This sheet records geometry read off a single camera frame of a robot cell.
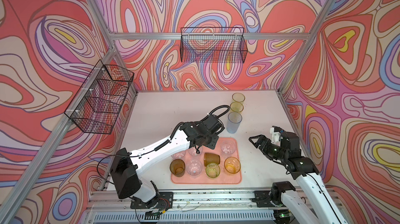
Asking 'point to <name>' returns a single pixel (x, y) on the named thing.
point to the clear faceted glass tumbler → (179, 155)
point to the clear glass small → (227, 148)
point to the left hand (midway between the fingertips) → (215, 140)
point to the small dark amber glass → (211, 158)
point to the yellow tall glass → (236, 107)
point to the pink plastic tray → (221, 165)
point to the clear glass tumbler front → (194, 168)
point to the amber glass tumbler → (232, 165)
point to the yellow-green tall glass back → (238, 97)
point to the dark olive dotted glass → (177, 167)
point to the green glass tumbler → (212, 170)
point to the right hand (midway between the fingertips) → (254, 146)
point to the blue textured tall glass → (234, 119)
